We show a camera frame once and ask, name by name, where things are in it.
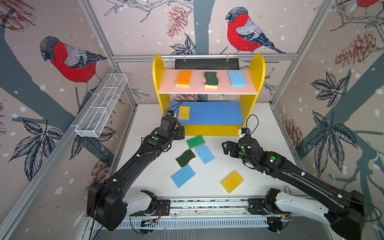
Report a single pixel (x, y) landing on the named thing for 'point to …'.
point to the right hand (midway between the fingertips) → (225, 148)
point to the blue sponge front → (183, 175)
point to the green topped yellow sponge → (195, 142)
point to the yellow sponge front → (232, 181)
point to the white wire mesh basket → (98, 112)
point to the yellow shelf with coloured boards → (210, 119)
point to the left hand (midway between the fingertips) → (177, 128)
